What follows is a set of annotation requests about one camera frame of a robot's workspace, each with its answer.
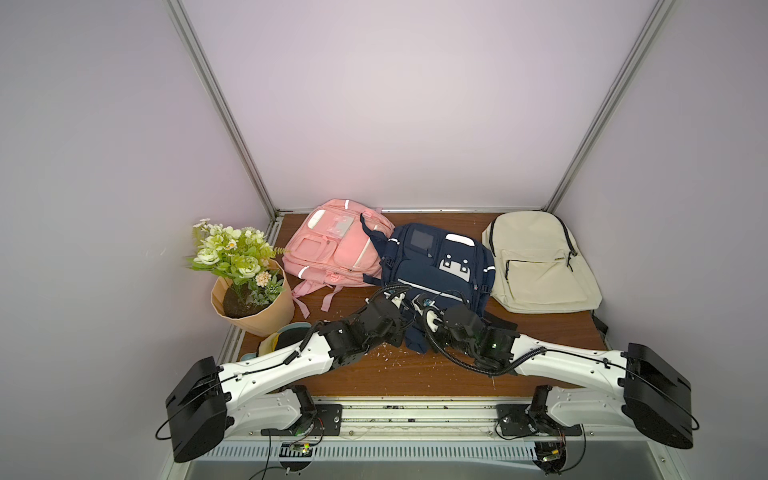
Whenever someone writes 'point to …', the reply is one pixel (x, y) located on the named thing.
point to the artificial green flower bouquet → (244, 255)
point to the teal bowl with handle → (285, 337)
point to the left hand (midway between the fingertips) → (408, 318)
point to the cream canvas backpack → (537, 264)
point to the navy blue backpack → (437, 267)
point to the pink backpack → (332, 247)
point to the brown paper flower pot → (266, 321)
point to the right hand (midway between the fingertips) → (421, 306)
